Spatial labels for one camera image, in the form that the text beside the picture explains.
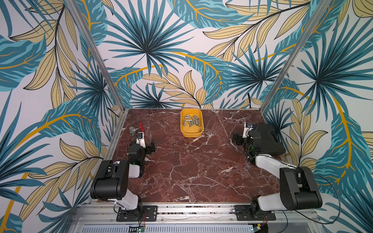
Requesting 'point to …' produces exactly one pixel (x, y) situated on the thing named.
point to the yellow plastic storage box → (192, 122)
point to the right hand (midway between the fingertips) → (242, 131)
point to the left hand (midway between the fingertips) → (146, 140)
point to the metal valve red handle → (141, 126)
